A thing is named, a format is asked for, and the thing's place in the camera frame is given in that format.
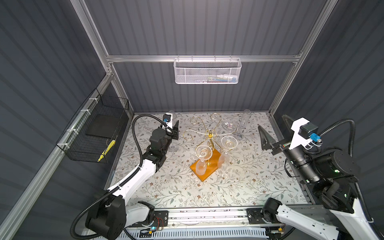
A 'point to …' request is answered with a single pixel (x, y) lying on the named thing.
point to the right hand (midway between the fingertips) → (275, 123)
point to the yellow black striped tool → (107, 150)
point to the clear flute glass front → (203, 152)
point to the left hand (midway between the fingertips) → (173, 120)
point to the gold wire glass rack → (211, 134)
